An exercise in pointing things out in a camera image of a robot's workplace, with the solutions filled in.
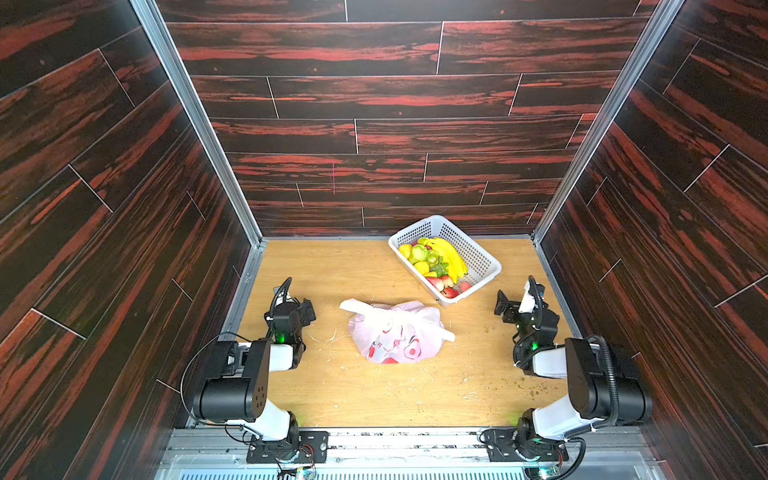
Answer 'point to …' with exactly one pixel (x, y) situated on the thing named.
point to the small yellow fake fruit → (405, 250)
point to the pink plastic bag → (396, 333)
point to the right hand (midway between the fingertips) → (523, 293)
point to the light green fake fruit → (419, 253)
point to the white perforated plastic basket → (442, 259)
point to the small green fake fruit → (432, 259)
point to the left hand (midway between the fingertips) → (292, 303)
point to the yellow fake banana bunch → (457, 267)
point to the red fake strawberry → (450, 293)
